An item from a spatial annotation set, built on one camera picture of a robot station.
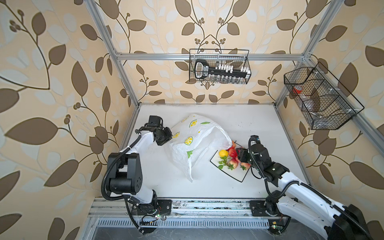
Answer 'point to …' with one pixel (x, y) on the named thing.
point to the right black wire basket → (325, 104)
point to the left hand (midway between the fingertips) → (173, 134)
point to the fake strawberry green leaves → (243, 167)
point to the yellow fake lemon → (223, 153)
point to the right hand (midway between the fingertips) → (240, 151)
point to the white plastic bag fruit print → (194, 138)
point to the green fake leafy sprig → (225, 163)
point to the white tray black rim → (235, 144)
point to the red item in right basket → (297, 89)
